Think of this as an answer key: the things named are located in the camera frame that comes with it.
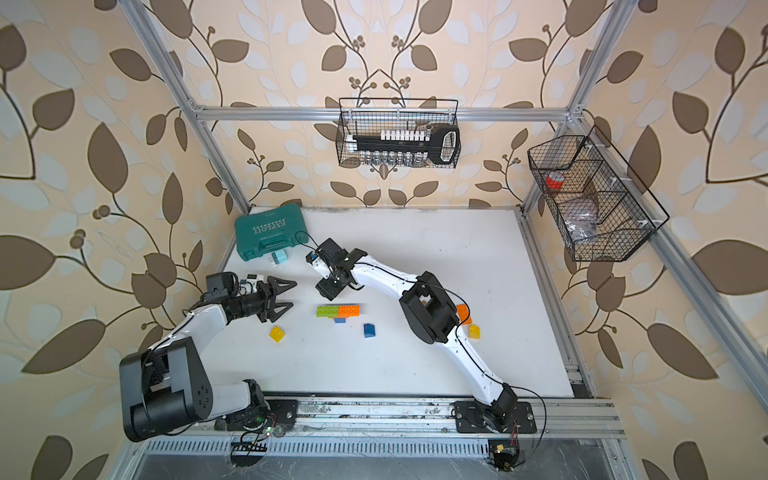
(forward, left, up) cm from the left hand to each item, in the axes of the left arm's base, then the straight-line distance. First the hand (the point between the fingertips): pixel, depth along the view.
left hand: (287, 290), depth 85 cm
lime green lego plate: (-4, -11, -6) cm, 13 cm away
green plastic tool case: (+29, +14, -7) cm, 33 cm away
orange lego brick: (-3, -16, -6) cm, 18 cm away
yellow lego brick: (-9, +4, -11) cm, 15 cm away
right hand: (+8, -10, -9) cm, 16 cm away
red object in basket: (+27, -78, +18) cm, 85 cm away
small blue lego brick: (-4, -14, -11) cm, 18 cm away
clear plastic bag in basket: (+5, -75, +22) cm, 79 cm away
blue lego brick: (-7, -23, -11) cm, 27 cm away
